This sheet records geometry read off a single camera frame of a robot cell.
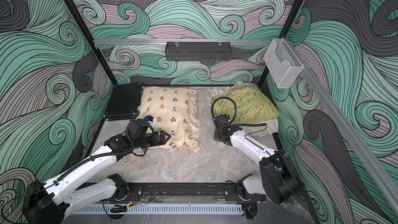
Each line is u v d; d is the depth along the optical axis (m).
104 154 0.49
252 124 0.65
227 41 0.93
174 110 0.92
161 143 0.68
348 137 0.51
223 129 0.67
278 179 0.41
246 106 0.97
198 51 0.94
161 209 0.76
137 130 0.58
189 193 0.74
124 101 1.04
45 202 0.37
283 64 0.77
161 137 0.69
